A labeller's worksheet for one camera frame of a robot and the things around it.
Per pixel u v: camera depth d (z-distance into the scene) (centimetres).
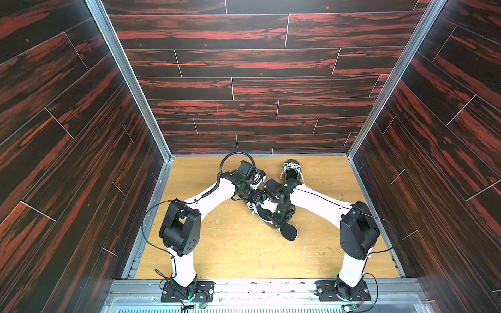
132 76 84
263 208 82
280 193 62
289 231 78
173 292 69
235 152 82
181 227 48
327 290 73
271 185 72
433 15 68
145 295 73
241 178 71
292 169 103
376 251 51
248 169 72
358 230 47
